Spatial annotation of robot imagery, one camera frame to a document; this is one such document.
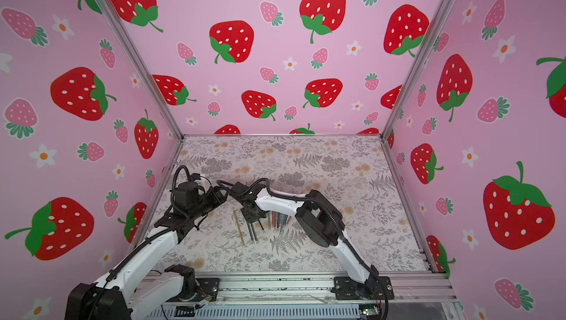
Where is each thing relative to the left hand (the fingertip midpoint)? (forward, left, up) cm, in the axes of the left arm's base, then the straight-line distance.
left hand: (228, 190), depth 84 cm
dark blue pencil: (-11, -8, -14) cm, 19 cm away
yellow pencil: (-8, -3, -14) cm, 16 cm away
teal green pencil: (-6, -20, -14) cm, 25 cm away
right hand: (-6, -8, -13) cm, 16 cm away
